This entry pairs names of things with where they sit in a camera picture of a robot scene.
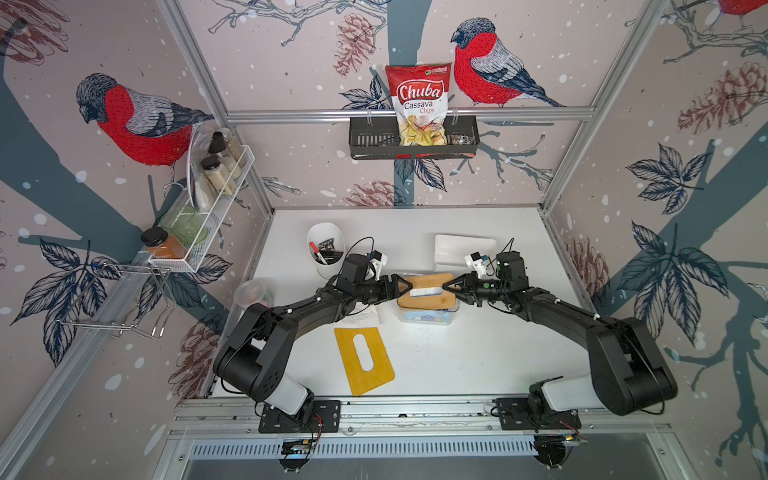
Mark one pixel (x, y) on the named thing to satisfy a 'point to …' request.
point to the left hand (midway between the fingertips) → (409, 284)
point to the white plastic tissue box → (451, 250)
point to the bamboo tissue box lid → (423, 281)
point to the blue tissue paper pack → (427, 315)
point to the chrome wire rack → (122, 329)
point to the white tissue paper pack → (362, 316)
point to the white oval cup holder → (321, 232)
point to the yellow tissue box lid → (360, 380)
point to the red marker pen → (318, 252)
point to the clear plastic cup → (252, 292)
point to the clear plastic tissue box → (400, 310)
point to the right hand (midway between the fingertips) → (444, 287)
